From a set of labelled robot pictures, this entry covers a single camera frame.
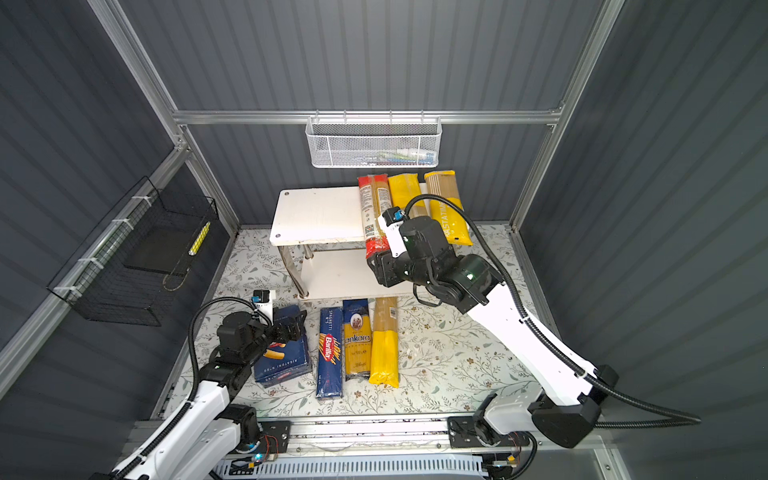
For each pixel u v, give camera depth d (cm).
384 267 55
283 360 80
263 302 71
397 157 93
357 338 89
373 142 124
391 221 55
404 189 79
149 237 77
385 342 87
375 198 76
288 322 74
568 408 40
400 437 75
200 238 80
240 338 63
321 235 73
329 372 81
